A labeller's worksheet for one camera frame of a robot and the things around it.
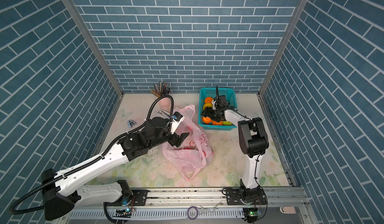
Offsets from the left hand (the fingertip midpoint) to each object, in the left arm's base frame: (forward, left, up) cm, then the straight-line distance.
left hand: (183, 128), depth 71 cm
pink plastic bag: (-4, -5, -16) cm, 17 cm away
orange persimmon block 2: (+15, -20, -19) cm, 32 cm away
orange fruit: (+37, -16, -19) cm, 45 cm away
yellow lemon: (+31, -15, -18) cm, 39 cm away
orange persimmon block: (+17, -14, -17) cm, 28 cm away
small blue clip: (+20, +39, -24) cm, 50 cm away
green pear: (+15, -27, -19) cm, 36 cm away
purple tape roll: (-31, -4, -25) cm, 40 cm away
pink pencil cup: (+34, +16, -20) cm, 42 cm away
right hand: (+22, -12, -17) cm, 31 cm away
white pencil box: (+29, +17, -25) cm, 41 cm away
